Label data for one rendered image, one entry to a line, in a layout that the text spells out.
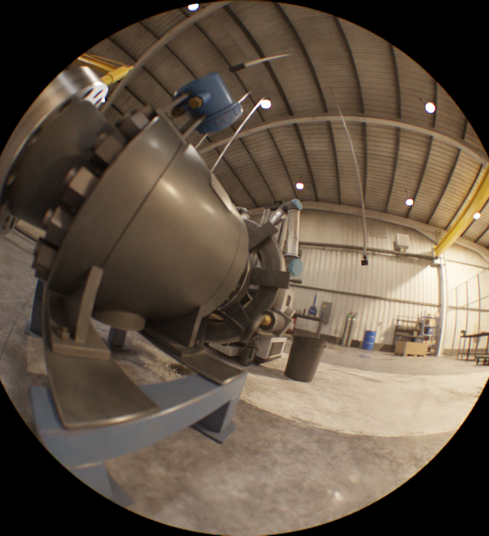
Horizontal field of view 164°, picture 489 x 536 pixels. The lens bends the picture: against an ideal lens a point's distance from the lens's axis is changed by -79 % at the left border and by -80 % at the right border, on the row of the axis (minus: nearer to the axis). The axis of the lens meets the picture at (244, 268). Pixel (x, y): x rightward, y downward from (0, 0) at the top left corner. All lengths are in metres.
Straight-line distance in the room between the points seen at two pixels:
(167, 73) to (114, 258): 9.54
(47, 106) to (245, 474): 0.85
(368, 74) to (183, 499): 8.41
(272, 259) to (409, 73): 8.10
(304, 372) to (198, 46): 9.71
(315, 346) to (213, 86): 1.55
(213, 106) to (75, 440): 0.68
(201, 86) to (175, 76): 9.07
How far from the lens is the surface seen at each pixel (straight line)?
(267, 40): 8.21
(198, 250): 0.40
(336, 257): 9.93
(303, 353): 1.43
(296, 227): 1.54
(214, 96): 0.55
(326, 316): 8.87
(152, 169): 0.32
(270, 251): 0.87
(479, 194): 8.99
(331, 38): 7.87
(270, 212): 2.21
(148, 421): 0.29
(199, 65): 9.08
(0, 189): 0.41
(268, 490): 0.55
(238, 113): 0.57
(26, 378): 0.70
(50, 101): 0.40
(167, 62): 9.64
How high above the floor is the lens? 0.44
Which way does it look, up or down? 14 degrees up
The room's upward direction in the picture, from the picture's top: 17 degrees clockwise
